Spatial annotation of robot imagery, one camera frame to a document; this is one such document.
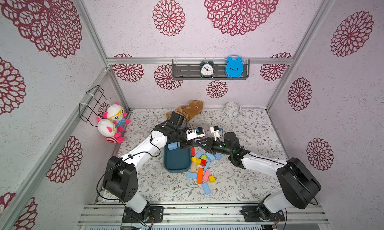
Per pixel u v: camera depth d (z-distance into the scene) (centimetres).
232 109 117
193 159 91
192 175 87
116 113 93
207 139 76
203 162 92
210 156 92
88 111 76
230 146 68
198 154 95
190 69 94
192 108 110
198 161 90
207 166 88
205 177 85
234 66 90
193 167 88
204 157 92
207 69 90
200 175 87
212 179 84
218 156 92
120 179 43
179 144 75
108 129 83
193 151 95
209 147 73
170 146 95
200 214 76
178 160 91
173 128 65
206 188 81
